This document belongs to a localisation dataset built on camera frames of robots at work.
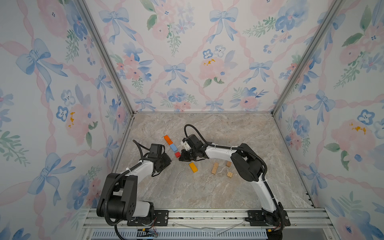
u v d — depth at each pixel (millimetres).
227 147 631
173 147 1001
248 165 567
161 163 795
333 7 692
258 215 749
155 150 732
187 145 818
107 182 450
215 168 902
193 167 902
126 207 424
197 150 778
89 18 722
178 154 962
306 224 756
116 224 679
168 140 1032
